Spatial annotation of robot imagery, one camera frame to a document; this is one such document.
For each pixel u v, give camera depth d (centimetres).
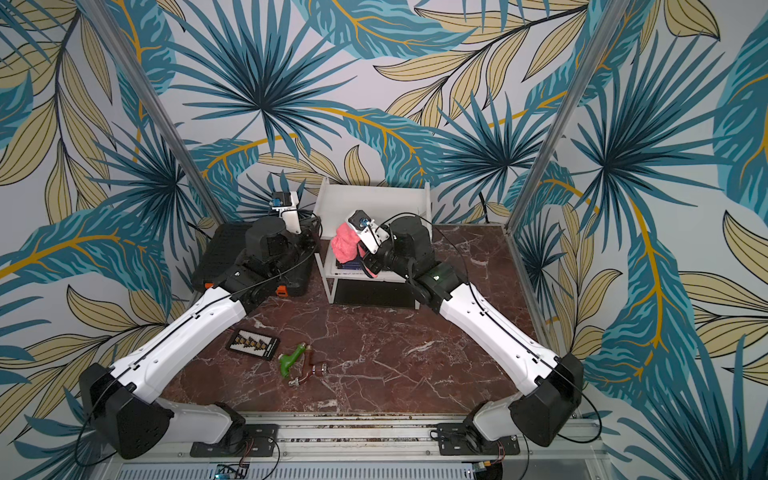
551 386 39
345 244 68
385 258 59
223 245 104
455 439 73
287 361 85
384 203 78
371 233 55
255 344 88
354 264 70
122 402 38
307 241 63
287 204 60
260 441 73
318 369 82
